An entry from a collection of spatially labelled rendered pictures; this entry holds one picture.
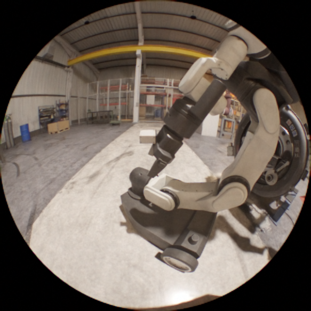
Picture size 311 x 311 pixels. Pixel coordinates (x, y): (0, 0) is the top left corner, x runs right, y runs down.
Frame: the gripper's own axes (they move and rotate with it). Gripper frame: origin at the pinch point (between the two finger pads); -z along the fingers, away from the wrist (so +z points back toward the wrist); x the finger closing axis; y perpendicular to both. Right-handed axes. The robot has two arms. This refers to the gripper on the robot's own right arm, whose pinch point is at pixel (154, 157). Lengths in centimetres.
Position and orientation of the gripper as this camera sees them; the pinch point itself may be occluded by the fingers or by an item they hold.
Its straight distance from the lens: 33.9
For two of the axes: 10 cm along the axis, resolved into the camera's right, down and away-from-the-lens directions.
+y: 8.5, 4.1, 3.2
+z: 5.2, -7.2, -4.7
